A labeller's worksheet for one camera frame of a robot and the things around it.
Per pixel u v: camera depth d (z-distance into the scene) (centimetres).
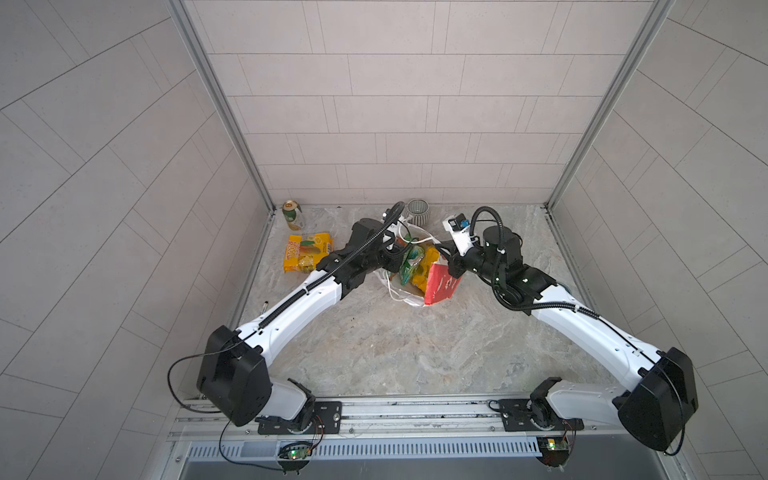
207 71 79
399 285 88
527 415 71
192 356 39
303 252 95
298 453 64
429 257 85
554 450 68
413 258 86
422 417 72
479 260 66
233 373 39
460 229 62
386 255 66
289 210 102
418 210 106
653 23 73
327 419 71
